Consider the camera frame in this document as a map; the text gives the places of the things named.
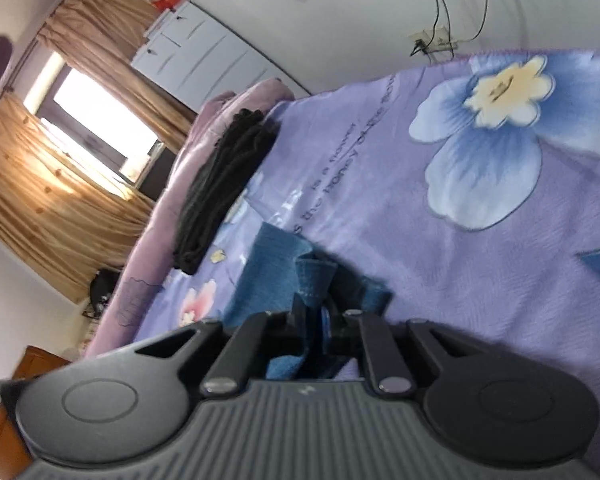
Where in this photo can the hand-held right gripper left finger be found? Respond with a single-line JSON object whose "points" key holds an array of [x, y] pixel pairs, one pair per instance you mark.
{"points": [[287, 329]]}

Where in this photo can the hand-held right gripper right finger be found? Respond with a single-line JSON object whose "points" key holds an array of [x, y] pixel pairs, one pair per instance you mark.
{"points": [[325, 322]]}

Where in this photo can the blue denim pants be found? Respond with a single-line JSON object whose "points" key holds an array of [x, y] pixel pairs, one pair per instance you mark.
{"points": [[275, 260]]}

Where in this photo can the purple floral bedsheet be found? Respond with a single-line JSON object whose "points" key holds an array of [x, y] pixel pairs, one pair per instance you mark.
{"points": [[380, 185]]}

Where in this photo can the pink quilt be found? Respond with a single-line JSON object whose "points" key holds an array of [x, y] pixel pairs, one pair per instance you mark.
{"points": [[150, 260]]}

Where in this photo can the black folded clothes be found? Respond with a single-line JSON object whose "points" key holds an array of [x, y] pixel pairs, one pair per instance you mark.
{"points": [[225, 180]]}

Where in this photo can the small dark object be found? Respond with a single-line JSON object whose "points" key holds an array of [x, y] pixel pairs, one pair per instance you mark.
{"points": [[105, 287]]}

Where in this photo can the black box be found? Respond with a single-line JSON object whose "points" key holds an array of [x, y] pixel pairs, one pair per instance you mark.
{"points": [[157, 172]]}

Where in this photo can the wooden headboard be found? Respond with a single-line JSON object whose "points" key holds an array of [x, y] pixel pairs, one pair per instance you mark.
{"points": [[35, 365]]}

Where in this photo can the tan curtain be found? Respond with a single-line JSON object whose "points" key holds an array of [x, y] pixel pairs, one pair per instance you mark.
{"points": [[55, 220], [110, 25]]}

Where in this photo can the white wardrobe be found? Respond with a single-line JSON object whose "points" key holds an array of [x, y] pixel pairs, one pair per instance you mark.
{"points": [[215, 55]]}

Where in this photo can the window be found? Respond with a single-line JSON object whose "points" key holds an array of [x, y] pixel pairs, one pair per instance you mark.
{"points": [[90, 110]]}

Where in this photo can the red box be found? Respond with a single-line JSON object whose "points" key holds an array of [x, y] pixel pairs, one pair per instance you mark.
{"points": [[170, 0]]}

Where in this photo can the white wall socket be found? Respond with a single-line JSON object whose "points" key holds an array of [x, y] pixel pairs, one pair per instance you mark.
{"points": [[437, 37]]}

